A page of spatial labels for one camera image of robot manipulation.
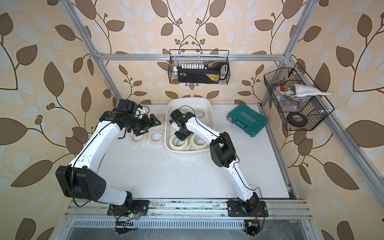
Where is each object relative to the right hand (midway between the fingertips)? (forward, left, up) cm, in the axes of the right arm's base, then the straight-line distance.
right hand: (184, 135), depth 96 cm
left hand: (-5, +13, +19) cm, 23 cm away
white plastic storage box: (+7, -3, +21) cm, 23 cm away
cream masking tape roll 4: (-4, -9, -3) cm, 11 cm away
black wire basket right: (-3, -61, +28) cm, 67 cm away
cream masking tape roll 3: (-5, +5, -3) cm, 7 cm away
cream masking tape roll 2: (+3, +20, -5) cm, 21 cm away
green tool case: (+13, -46, -1) cm, 47 cm away
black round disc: (-9, -58, +24) cm, 63 cm away
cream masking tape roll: (-2, +30, -2) cm, 30 cm away
